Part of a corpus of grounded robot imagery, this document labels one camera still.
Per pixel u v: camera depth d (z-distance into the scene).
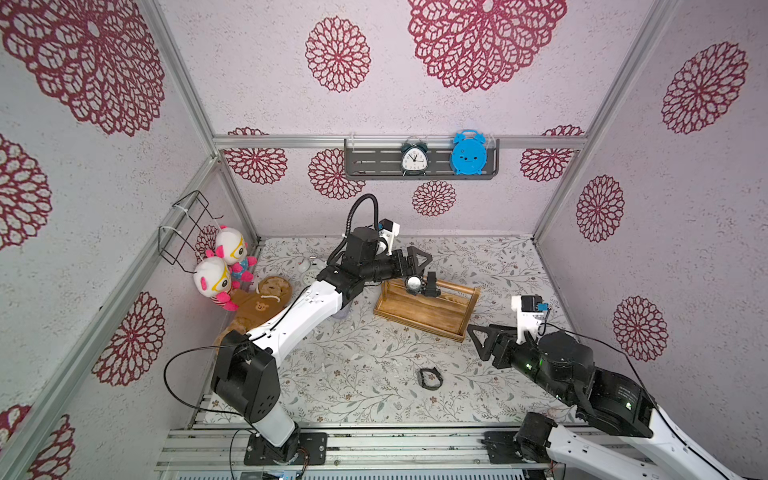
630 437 0.42
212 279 0.85
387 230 0.70
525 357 0.54
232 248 0.93
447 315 0.99
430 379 0.85
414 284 0.78
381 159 0.93
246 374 0.43
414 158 0.90
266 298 0.92
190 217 0.80
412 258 0.67
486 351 0.55
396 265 0.68
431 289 0.78
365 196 0.62
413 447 0.76
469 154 0.90
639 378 0.44
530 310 0.53
